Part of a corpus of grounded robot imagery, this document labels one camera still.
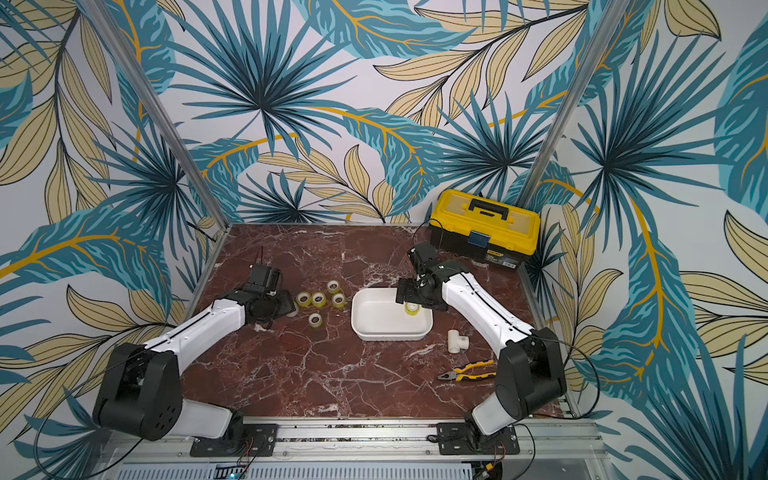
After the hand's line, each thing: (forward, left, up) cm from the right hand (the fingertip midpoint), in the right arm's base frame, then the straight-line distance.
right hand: (415, 297), depth 86 cm
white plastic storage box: (+1, +11, -13) cm, 17 cm away
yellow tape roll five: (-1, +30, -11) cm, 32 cm away
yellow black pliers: (-18, -11, -12) cm, 24 cm away
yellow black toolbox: (+22, -30, +3) cm, 37 cm away
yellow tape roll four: (+7, +35, -11) cm, 37 cm away
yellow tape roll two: (+7, +30, -11) cm, 33 cm away
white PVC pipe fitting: (-10, -12, -10) cm, 18 cm away
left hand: (+1, +38, -5) cm, 39 cm away
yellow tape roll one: (+12, +26, -11) cm, 30 cm away
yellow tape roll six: (+3, 0, -12) cm, 12 cm away
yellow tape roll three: (+6, +23, -11) cm, 27 cm away
